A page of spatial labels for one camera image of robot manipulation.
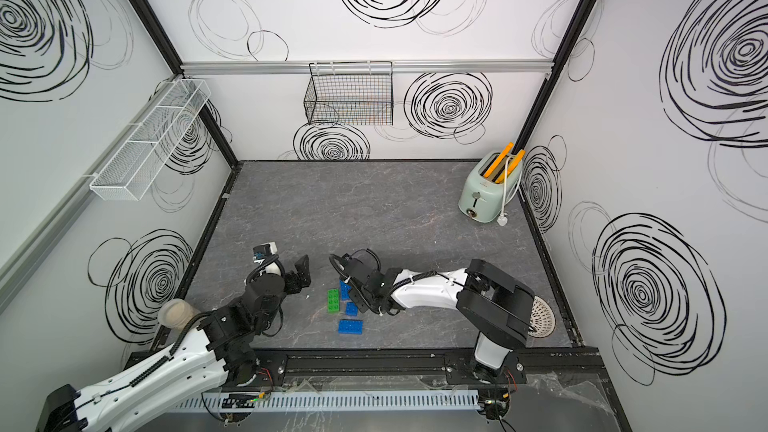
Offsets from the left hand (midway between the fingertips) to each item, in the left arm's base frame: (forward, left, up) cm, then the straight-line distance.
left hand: (294, 261), depth 80 cm
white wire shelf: (+11, +38, +21) cm, 45 cm away
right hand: (-4, -17, -10) cm, 21 cm away
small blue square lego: (-9, -15, -11) cm, 21 cm away
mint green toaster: (+22, -55, +1) cm, 59 cm away
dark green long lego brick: (-6, -10, -11) cm, 16 cm away
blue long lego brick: (-3, -13, -10) cm, 17 cm away
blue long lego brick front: (-13, -16, -10) cm, 23 cm away
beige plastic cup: (-14, +26, -2) cm, 30 cm away
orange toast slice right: (+35, -63, +11) cm, 73 cm away
